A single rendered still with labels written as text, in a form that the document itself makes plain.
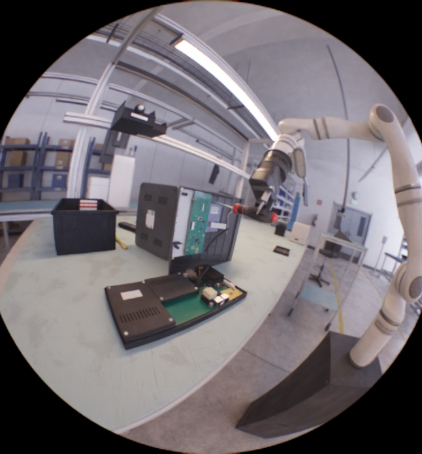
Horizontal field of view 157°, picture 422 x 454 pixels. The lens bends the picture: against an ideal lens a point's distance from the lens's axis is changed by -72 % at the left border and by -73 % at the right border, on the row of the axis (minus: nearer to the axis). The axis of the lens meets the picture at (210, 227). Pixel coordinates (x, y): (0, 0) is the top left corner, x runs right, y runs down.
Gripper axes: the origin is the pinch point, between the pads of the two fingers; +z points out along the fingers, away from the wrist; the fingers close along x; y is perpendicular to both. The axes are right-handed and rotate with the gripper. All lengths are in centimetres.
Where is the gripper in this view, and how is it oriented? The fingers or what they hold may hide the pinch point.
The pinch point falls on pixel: (259, 218)
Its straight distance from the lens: 29.7
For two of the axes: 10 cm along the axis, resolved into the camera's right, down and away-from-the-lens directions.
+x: -4.6, -5.4, -7.1
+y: -7.0, -2.7, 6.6
